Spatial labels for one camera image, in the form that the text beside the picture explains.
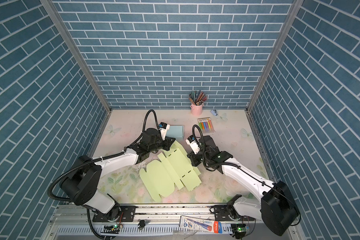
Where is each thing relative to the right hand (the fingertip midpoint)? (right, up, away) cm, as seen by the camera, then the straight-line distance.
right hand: (186, 153), depth 81 cm
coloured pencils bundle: (+8, +36, +31) cm, 48 cm away
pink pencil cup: (+7, +27, +33) cm, 43 cm away
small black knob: (-21, -30, -13) cm, 39 cm away
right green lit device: (+25, -34, -11) cm, 44 cm away
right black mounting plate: (+20, -27, -8) cm, 35 cm away
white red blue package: (+5, -31, -11) cm, 33 cm away
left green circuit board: (-37, -35, -9) cm, 52 cm away
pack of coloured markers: (+14, +15, +30) cm, 37 cm away
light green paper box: (-7, -9, +4) cm, 13 cm away
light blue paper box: (-8, +11, +21) cm, 25 cm away
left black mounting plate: (-31, -28, -8) cm, 42 cm away
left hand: (-6, +7, +4) cm, 10 cm away
